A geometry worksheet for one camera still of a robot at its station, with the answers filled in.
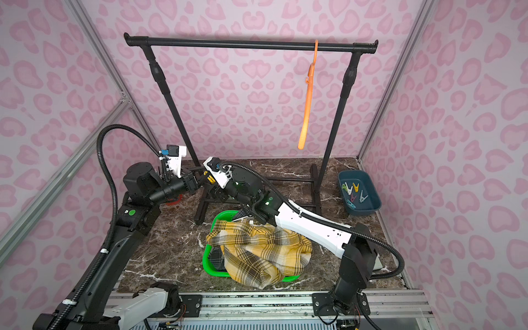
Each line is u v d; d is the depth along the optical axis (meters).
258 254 0.68
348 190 1.04
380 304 0.75
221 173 0.55
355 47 0.52
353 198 1.01
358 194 1.03
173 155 0.57
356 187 1.06
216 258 0.76
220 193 0.60
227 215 0.86
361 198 1.01
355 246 0.41
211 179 0.65
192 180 0.57
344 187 1.06
